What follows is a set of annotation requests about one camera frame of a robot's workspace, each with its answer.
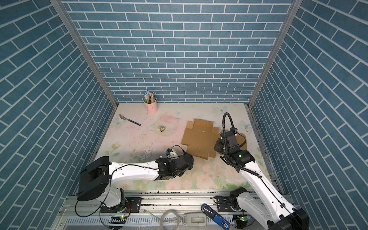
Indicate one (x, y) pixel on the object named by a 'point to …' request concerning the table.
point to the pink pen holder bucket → (152, 108)
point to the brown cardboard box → (200, 138)
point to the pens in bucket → (149, 97)
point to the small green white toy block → (161, 127)
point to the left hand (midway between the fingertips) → (193, 162)
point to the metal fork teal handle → (132, 121)
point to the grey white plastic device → (194, 219)
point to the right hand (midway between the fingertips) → (218, 141)
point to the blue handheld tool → (216, 217)
